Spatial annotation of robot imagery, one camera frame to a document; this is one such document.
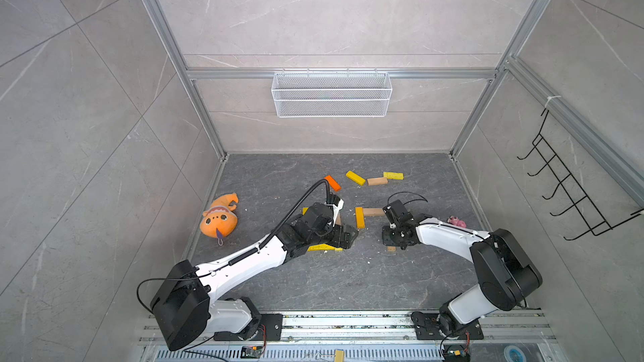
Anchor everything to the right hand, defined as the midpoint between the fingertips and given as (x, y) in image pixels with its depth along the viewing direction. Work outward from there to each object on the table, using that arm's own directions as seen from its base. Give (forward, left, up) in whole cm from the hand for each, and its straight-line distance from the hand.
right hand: (390, 238), depth 92 cm
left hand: (-4, +16, +16) cm, 23 cm away
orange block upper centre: (+25, +21, +1) cm, 33 cm away
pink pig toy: (+6, -26, +1) cm, 27 cm away
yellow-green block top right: (+30, -6, +1) cm, 30 cm away
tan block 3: (+11, +5, +1) cm, 12 cm away
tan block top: (+26, +2, +1) cm, 26 cm away
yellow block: (-12, +26, +20) cm, 35 cm away
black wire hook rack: (-13, -40, +34) cm, 54 cm away
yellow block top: (+29, +11, +1) cm, 31 cm away
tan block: (-5, +1, +2) cm, 5 cm away
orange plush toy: (+3, +63, +10) cm, 64 cm away
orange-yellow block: (+8, +11, +2) cm, 14 cm away
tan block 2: (+7, +20, +2) cm, 21 cm away
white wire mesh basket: (+49, +21, +30) cm, 62 cm away
